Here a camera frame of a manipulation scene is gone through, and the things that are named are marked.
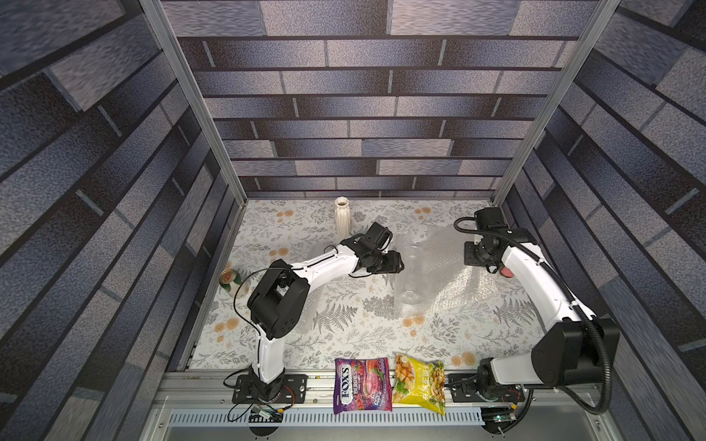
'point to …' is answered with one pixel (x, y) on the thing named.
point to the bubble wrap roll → (435, 276)
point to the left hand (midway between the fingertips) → (401, 266)
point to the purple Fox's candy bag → (362, 384)
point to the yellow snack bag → (418, 382)
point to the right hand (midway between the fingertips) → (476, 255)
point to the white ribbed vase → (342, 216)
